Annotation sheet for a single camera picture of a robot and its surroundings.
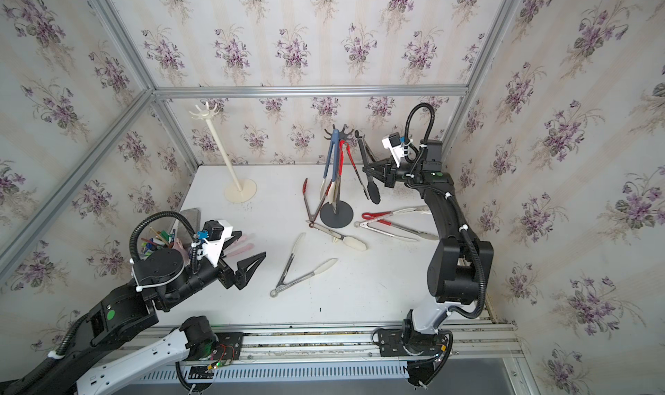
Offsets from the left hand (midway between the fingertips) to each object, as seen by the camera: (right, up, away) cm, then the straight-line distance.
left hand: (254, 244), depth 60 cm
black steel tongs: (+30, +23, +19) cm, 42 cm away
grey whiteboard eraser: (-38, +2, +42) cm, 56 cm away
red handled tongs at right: (+35, +3, +41) cm, 54 cm away
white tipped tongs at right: (+32, 0, +38) cm, 50 cm away
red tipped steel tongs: (+11, +2, +41) cm, 43 cm away
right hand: (+30, +19, +17) cm, 40 cm away
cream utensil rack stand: (-22, +12, +50) cm, 56 cm away
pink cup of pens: (-38, -4, +24) cm, 45 cm away
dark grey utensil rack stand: (+23, +3, +44) cm, 50 cm away
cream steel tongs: (+2, -19, +24) cm, 30 cm away
